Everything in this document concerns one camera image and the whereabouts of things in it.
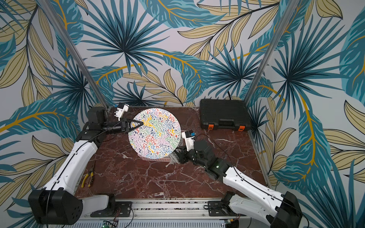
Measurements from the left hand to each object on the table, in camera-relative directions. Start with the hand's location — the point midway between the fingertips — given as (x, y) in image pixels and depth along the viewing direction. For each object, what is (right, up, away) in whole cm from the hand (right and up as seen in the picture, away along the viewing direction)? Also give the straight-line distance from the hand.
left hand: (141, 126), depth 68 cm
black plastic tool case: (+51, +8, +38) cm, 64 cm away
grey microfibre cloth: (+16, -15, -2) cm, 22 cm away
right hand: (+15, -11, +2) cm, 19 cm away
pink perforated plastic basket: (+12, -16, 0) cm, 20 cm away
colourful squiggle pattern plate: (+8, -5, +1) cm, 10 cm away
